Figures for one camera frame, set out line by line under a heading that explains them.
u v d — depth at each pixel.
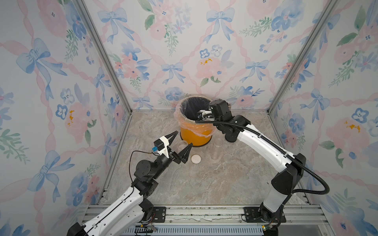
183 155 0.56
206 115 0.67
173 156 0.58
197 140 1.00
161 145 0.52
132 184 0.55
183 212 0.75
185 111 0.92
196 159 0.93
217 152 0.91
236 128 0.52
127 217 0.57
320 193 0.42
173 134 0.64
